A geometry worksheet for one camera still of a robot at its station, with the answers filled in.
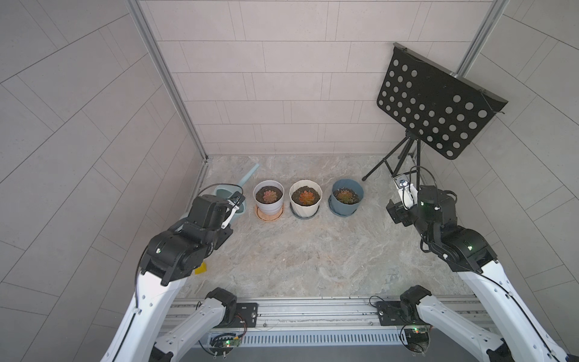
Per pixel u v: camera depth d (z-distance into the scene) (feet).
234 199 1.80
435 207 1.46
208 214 1.36
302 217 3.03
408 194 1.81
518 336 1.22
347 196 3.00
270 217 3.07
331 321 2.32
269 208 2.98
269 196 2.99
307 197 2.93
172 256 1.19
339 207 2.99
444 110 2.32
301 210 2.84
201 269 2.59
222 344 2.15
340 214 3.05
